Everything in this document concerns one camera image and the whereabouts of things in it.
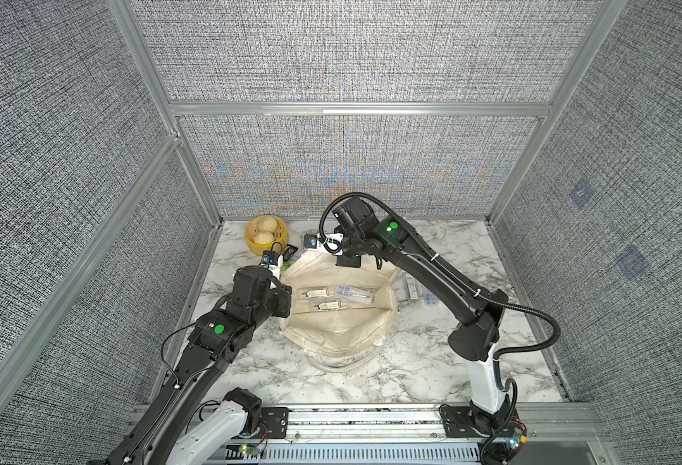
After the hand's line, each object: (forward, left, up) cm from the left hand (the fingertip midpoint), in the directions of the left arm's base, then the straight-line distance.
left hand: (290, 284), depth 72 cm
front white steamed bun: (+32, +14, -18) cm, 39 cm away
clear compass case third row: (+5, -10, -22) cm, 25 cm away
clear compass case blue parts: (+8, -18, -22) cm, 29 cm away
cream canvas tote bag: (+1, -13, -21) cm, 25 cm away
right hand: (+12, -12, +4) cm, 18 cm away
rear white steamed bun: (+38, +13, -18) cm, 44 cm away
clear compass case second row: (+9, -6, -21) cm, 24 cm away
